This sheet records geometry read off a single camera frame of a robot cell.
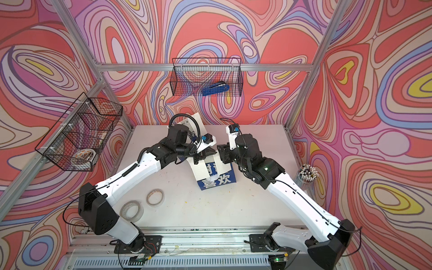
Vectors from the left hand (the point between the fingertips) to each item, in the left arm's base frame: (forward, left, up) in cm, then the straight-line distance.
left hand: (216, 151), depth 73 cm
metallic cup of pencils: (-8, -41, -9) cm, 43 cm away
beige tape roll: (-10, +32, -27) cm, 43 cm away
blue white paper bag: (-4, +2, -13) cm, 14 cm away
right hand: (-1, -3, +3) cm, 4 cm away
